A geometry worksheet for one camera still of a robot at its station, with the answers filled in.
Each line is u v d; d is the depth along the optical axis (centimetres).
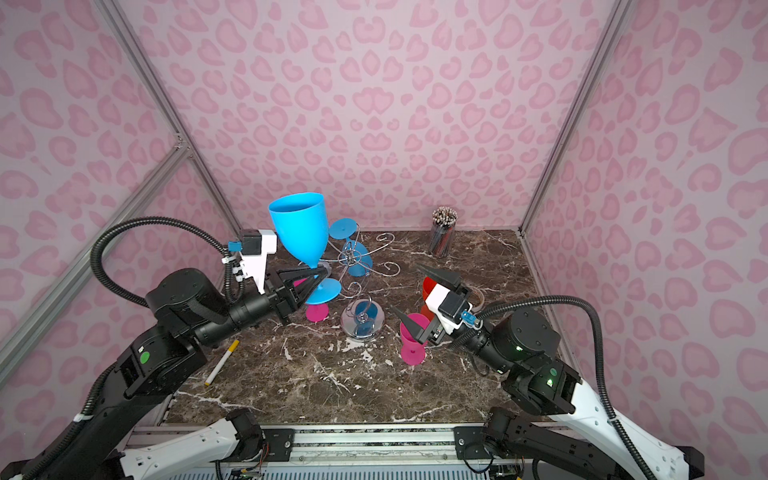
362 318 93
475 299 102
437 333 44
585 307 36
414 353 88
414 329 44
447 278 46
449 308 37
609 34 72
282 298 43
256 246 43
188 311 36
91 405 37
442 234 103
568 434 56
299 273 47
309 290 49
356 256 72
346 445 75
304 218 41
